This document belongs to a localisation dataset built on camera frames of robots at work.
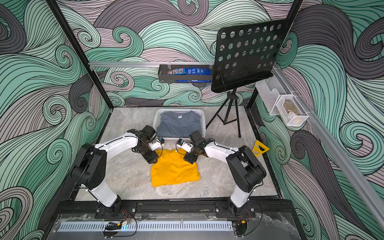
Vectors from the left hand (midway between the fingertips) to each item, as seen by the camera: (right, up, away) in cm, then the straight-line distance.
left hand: (153, 155), depth 89 cm
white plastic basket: (-1, +26, +15) cm, 30 cm away
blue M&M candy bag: (+22, +53, +4) cm, 57 cm away
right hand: (+24, +1, +4) cm, 24 cm away
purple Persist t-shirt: (+28, +27, +16) cm, 42 cm away
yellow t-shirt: (+11, -7, -2) cm, 13 cm away
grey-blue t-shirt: (+15, +19, +12) cm, 27 cm away
